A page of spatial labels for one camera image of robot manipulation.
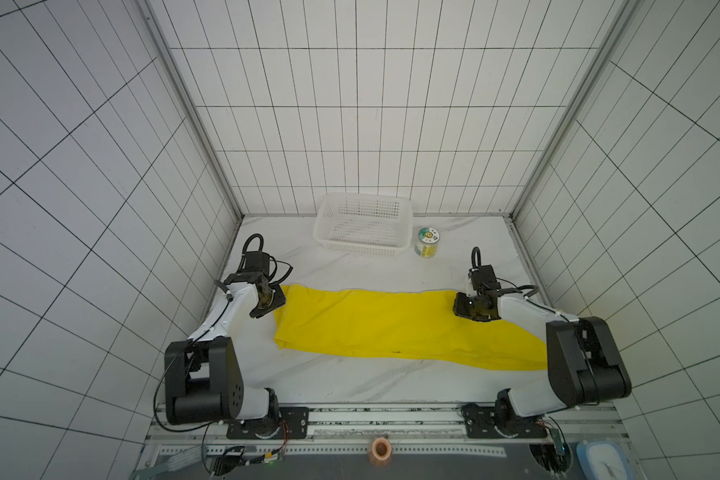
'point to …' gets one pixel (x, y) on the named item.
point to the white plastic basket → (364, 223)
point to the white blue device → (605, 460)
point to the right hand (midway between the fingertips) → (459, 306)
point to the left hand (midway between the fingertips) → (273, 310)
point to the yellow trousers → (398, 325)
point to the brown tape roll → (380, 451)
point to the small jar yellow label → (426, 243)
